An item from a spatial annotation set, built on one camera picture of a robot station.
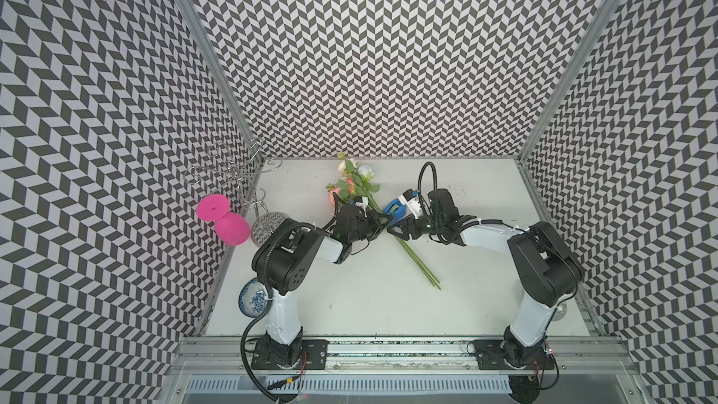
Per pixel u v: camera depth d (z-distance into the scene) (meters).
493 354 0.72
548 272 0.48
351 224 0.77
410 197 0.81
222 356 0.74
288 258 0.52
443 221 0.74
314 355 0.72
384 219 0.91
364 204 0.89
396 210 0.96
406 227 0.81
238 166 1.10
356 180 0.96
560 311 0.52
